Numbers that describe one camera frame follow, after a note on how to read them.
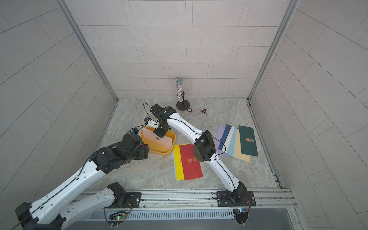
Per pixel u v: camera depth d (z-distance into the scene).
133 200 0.71
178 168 0.83
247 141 0.92
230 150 0.89
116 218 0.65
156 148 0.89
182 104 1.12
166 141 0.84
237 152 0.86
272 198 0.73
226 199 0.71
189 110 1.09
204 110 1.09
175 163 0.83
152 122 0.77
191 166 0.83
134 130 0.65
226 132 0.97
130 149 0.54
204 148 0.58
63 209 0.41
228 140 0.94
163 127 0.75
